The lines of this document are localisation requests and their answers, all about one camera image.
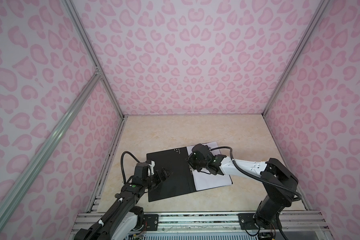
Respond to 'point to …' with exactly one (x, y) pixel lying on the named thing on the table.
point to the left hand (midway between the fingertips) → (168, 174)
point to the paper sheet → (203, 180)
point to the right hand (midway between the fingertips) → (184, 158)
